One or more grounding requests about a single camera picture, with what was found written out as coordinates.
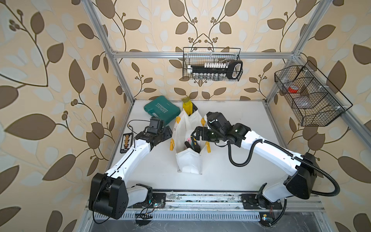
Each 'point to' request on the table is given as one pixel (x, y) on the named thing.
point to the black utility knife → (194, 145)
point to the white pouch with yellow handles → (189, 161)
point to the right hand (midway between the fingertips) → (197, 135)
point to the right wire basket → (315, 101)
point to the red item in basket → (293, 89)
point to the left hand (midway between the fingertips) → (166, 131)
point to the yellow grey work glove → (187, 105)
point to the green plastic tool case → (161, 108)
